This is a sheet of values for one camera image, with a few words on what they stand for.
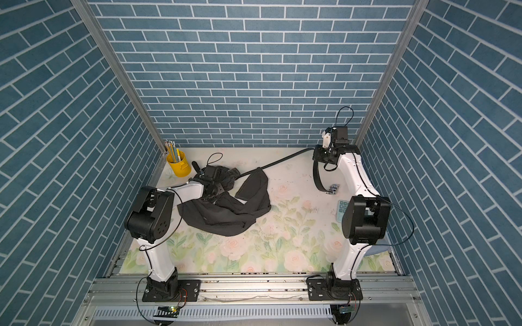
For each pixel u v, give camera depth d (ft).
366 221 1.64
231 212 2.88
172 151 3.34
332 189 3.34
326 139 2.71
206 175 2.64
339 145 2.12
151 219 1.67
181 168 3.34
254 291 2.48
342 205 3.15
